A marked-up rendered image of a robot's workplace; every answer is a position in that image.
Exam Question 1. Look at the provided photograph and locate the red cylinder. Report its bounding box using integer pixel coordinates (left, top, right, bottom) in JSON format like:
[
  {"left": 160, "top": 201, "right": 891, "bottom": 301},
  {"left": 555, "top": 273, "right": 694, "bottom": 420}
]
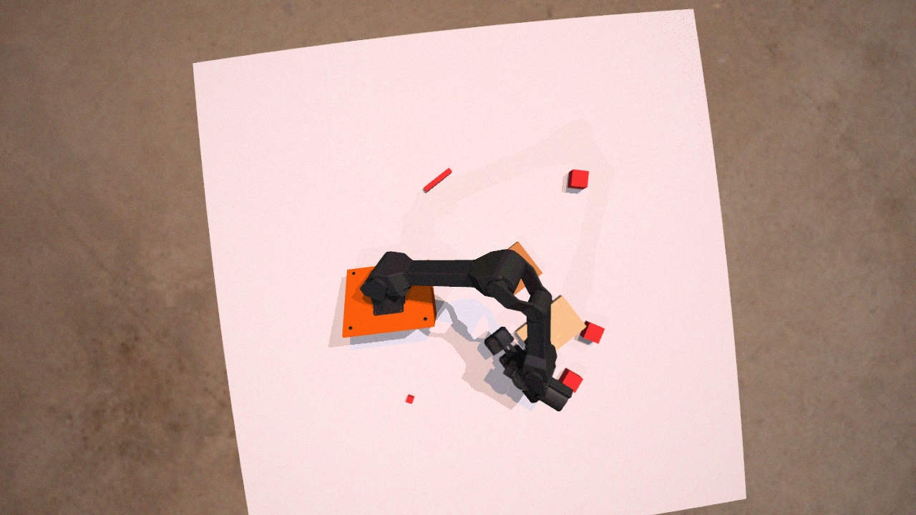
[{"left": 424, "top": 168, "right": 452, "bottom": 192}]

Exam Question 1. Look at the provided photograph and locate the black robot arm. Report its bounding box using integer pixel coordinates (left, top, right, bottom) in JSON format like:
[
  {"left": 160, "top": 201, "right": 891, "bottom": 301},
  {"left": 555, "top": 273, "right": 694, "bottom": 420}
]
[{"left": 360, "top": 249, "right": 573, "bottom": 411}]

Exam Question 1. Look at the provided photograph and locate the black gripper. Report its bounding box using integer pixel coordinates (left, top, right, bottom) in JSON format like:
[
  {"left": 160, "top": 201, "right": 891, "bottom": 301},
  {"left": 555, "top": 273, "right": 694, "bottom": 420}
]
[{"left": 484, "top": 327, "right": 539, "bottom": 403}]

